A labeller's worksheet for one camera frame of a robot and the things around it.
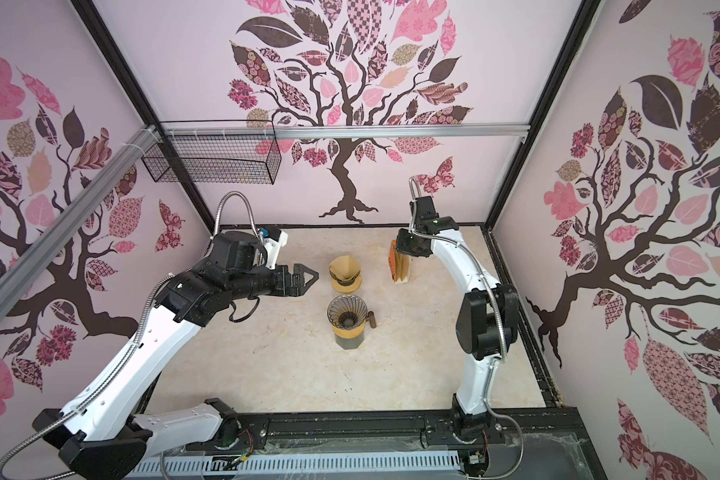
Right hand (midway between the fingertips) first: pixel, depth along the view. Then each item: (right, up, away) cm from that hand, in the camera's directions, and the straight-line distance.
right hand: (404, 242), depth 92 cm
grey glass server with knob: (-17, -30, -6) cm, 35 cm away
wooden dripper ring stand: (-18, -15, -1) cm, 23 cm away
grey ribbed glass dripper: (-17, -20, -8) cm, 28 cm away
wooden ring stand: (-17, -26, -11) cm, 33 cm away
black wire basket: (-60, +30, +3) cm, 67 cm away
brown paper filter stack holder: (0, -7, +9) cm, 11 cm away
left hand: (-26, -10, -24) cm, 37 cm away
